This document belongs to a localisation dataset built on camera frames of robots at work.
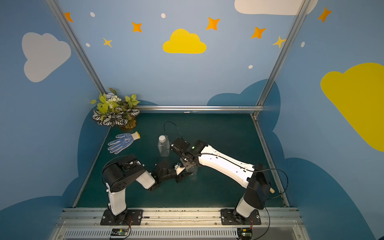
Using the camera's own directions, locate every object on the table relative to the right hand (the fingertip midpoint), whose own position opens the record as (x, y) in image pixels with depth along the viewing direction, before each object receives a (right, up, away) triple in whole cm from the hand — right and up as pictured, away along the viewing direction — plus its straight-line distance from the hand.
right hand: (193, 158), depth 79 cm
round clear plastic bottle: (+1, -7, +4) cm, 8 cm away
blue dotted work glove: (-50, +7, +25) cm, 57 cm away
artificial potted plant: (-52, +27, +13) cm, 60 cm away
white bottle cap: (-19, +10, +9) cm, 23 cm away
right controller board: (+26, -36, -6) cm, 45 cm away
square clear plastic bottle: (-18, +6, +10) cm, 22 cm away
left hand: (-1, -7, +10) cm, 12 cm away
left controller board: (-36, -35, -7) cm, 50 cm away
